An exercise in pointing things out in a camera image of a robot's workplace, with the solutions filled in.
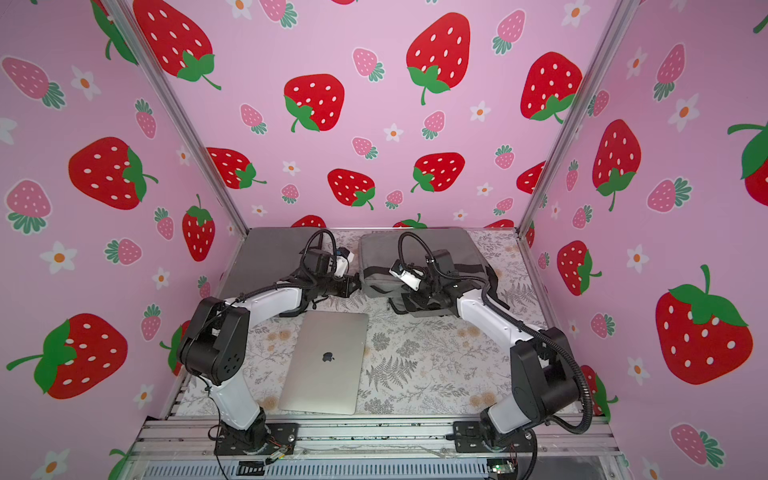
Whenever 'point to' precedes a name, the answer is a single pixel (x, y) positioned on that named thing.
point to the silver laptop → (324, 373)
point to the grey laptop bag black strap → (378, 252)
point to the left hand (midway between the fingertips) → (362, 283)
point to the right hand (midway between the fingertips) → (403, 283)
